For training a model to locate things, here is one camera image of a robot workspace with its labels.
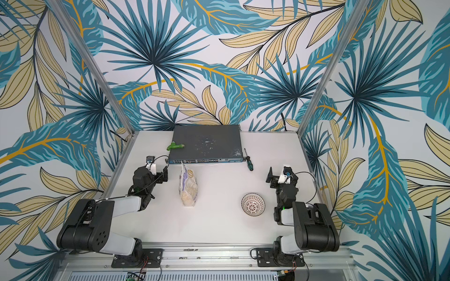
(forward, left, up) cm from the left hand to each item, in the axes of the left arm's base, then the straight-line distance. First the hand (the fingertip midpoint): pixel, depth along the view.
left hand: (156, 166), depth 92 cm
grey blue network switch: (+21, -24, -5) cm, 33 cm away
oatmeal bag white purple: (-13, -19, +5) cm, 24 cm away
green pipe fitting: (+17, -5, -3) cm, 18 cm away
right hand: (-2, -59, +5) cm, 59 cm away
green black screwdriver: (+6, -51, -6) cm, 52 cm away
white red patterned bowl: (-16, -51, -8) cm, 54 cm away
